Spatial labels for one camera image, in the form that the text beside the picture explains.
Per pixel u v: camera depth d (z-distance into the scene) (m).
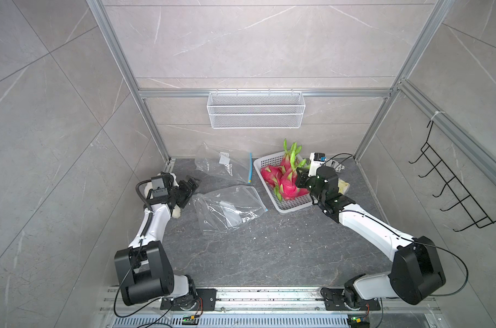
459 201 0.64
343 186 1.04
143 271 0.45
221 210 0.95
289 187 0.84
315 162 0.71
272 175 1.01
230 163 1.07
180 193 0.75
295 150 1.02
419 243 0.44
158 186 0.66
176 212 0.95
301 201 1.01
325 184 0.61
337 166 1.10
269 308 0.73
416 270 0.41
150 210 0.56
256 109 1.00
